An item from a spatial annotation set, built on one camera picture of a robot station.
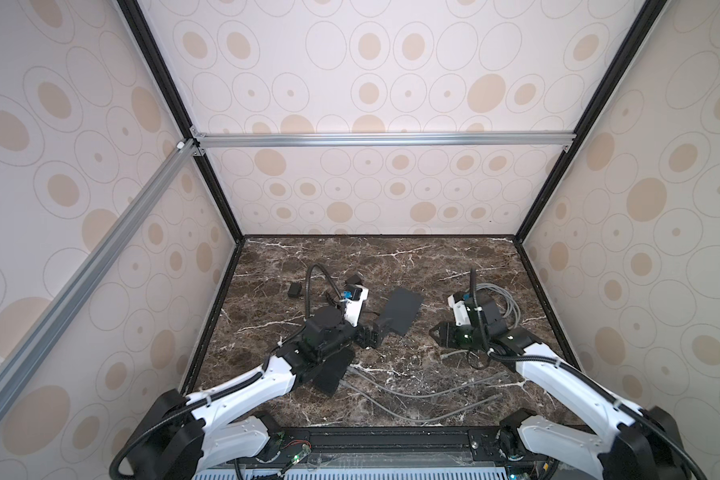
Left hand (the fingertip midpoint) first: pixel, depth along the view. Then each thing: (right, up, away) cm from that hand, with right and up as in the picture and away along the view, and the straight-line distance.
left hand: (387, 314), depth 74 cm
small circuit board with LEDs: (-20, -33, -3) cm, 39 cm away
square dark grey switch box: (+6, -3, +26) cm, 27 cm away
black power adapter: (-30, +4, +28) cm, 42 cm away
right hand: (+14, -6, +8) cm, 18 cm away
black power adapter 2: (-10, +7, +31) cm, 33 cm away
